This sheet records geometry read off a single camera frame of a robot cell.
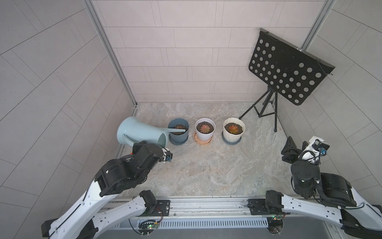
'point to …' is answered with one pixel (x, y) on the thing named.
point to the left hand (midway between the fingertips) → (146, 140)
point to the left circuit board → (147, 227)
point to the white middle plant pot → (205, 128)
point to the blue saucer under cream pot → (230, 143)
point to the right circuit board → (275, 226)
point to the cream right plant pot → (233, 128)
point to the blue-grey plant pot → (178, 138)
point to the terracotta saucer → (201, 142)
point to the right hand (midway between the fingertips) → (288, 140)
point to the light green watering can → (130, 130)
